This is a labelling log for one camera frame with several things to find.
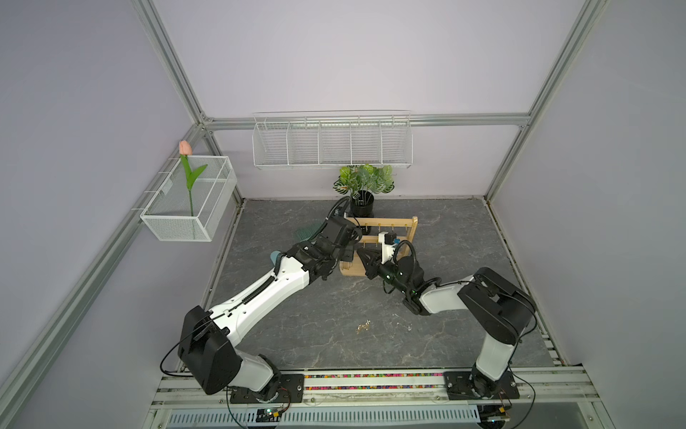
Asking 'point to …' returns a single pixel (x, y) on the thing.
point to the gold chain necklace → (365, 325)
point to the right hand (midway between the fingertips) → (357, 249)
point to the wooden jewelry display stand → (351, 263)
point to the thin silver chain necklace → (399, 320)
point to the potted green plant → (362, 182)
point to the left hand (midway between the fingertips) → (344, 242)
